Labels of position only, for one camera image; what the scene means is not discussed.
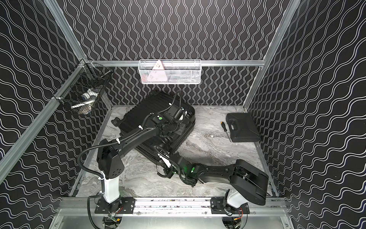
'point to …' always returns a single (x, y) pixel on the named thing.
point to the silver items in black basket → (89, 98)
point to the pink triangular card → (157, 76)
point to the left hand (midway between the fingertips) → (182, 124)
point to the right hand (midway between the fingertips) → (160, 164)
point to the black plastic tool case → (242, 127)
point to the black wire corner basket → (81, 94)
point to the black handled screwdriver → (225, 130)
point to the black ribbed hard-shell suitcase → (152, 104)
